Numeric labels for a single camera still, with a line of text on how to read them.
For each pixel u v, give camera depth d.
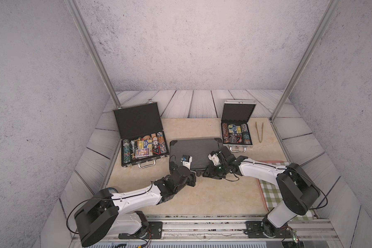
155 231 0.73
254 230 0.73
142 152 0.97
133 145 1.02
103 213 0.41
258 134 1.11
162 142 1.02
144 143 1.02
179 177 0.61
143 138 1.06
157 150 1.01
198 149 0.94
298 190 0.45
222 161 0.71
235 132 1.11
